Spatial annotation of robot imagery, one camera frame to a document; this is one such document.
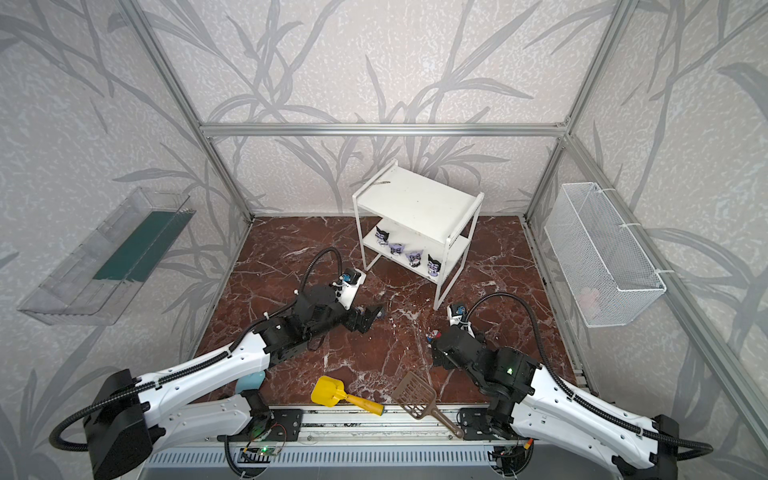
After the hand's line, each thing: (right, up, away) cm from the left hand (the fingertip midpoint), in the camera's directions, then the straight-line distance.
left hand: (373, 289), depth 77 cm
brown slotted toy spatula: (+12, -29, +1) cm, 32 cm away
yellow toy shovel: (-12, -27, +1) cm, 30 cm away
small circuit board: (-25, -38, -7) cm, 46 cm away
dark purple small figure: (+6, +10, +10) cm, 15 cm away
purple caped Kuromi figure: (+11, +8, +6) cm, 15 cm away
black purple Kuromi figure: (+1, +14, +11) cm, 18 cm away
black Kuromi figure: (+16, +6, +3) cm, 17 cm away
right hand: (+19, -11, -1) cm, 21 cm away
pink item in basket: (+54, -2, -3) cm, 54 cm away
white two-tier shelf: (+11, +17, -3) cm, 20 cm away
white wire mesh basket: (+50, +5, -16) cm, 53 cm away
